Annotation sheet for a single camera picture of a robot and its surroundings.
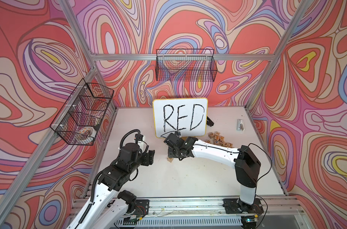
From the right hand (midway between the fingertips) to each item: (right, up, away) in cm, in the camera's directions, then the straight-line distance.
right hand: (172, 156), depth 84 cm
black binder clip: (+28, +20, +24) cm, 42 cm away
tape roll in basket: (-44, +16, -12) cm, 48 cm away
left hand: (-12, +6, -11) cm, 17 cm away
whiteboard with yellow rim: (+10, +24, +7) cm, 27 cm away
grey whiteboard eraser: (+50, +18, +21) cm, 57 cm away
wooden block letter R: (-2, -3, +5) cm, 6 cm away
